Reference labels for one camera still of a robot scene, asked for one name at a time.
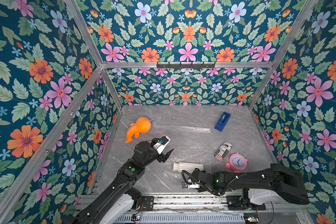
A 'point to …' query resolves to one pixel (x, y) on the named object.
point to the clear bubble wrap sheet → (190, 144)
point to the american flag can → (226, 147)
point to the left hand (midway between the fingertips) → (169, 143)
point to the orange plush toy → (143, 125)
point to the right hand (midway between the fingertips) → (195, 174)
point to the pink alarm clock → (237, 162)
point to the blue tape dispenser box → (222, 121)
